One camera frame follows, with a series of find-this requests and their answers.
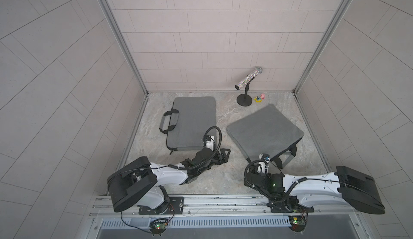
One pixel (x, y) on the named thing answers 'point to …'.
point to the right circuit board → (298, 223)
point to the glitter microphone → (249, 78)
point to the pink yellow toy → (259, 99)
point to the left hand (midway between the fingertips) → (228, 152)
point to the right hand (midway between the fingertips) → (249, 172)
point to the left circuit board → (158, 226)
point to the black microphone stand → (244, 99)
